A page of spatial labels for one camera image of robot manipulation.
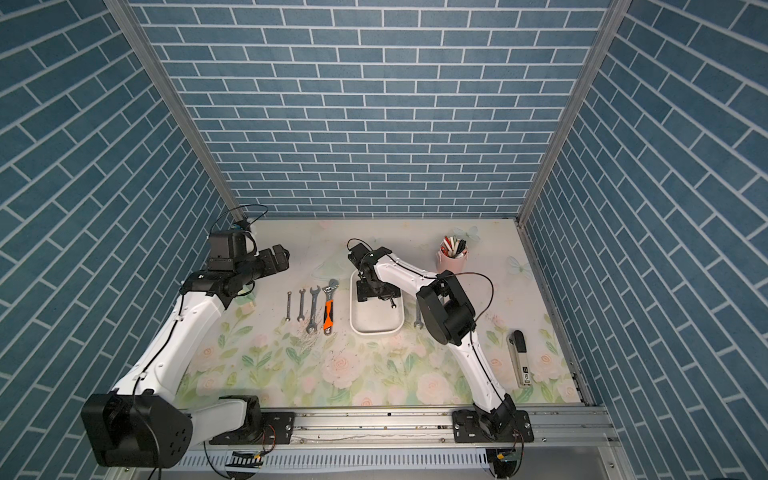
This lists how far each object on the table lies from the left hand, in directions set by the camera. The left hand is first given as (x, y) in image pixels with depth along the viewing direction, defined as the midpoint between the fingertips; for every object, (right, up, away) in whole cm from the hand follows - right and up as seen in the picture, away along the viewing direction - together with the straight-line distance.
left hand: (282, 254), depth 81 cm
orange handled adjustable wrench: (+10, -20, +12) cm, 25 cm away
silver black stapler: (+66, -26, +3) cm, 71 cm away
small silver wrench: (+1, -20, +13) cm, 24 cm away
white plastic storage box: (+24, -20, +13) cm, 34 cm away
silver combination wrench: (-5, -14, +18) cm, 23 cm away
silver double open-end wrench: (+38, -22, +13) cm, 46 cm away
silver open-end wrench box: (+30, -17, +15) cm, 38 cm away
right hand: (+25, -15, +18) cm, 34 cm away
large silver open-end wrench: (+5, -23, +12) cm, 26 cm away
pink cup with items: (+50, -1, +18) cm, 53 cm away
